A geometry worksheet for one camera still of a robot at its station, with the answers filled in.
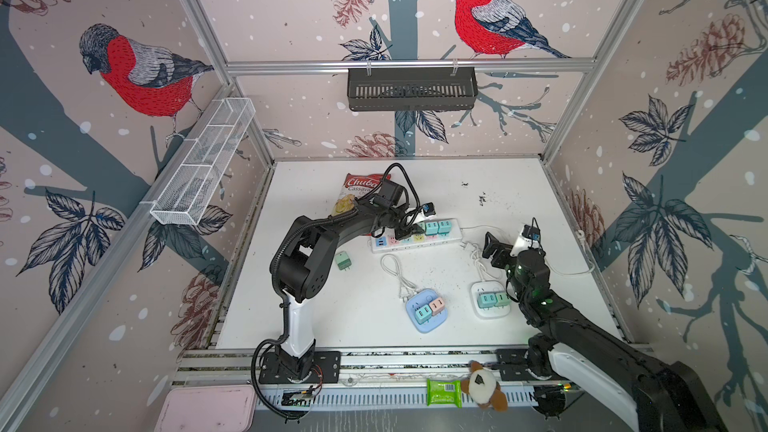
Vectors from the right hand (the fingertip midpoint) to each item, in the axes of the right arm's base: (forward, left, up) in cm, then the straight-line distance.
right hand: (500, 239), depth 84 cm
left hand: (+6, +23, -3) cm, 24 cm away
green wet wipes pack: (-36, +17, -10) cm, 41 cm away
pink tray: (-42, +71, -6) cm, 83 cm away
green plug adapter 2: (-5, +47, -8) cm, 47 cm away
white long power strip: (+2, +34, -8) cm, 35 cm away
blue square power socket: (-14, +23, -9) cm, 29 cm away
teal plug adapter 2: (+6, +15, -4) cm, 17 cm away
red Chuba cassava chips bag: (+23, +46, -5) cm, 51 cm away
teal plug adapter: (-16, +5, -5) cm, 17 cm away
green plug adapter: (-16, +1, -5) cm, 16 cm away
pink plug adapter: (-18, +19, -4) cm, 26 cm away
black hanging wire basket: (+49, +26, +19) cm, 59 cm away
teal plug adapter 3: (+6, +19, -4) cm, 21 cm away
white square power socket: (-10, +3, -9) cm, 14 cm away
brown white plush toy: (-35, +8, -9) cm, 37 cm away
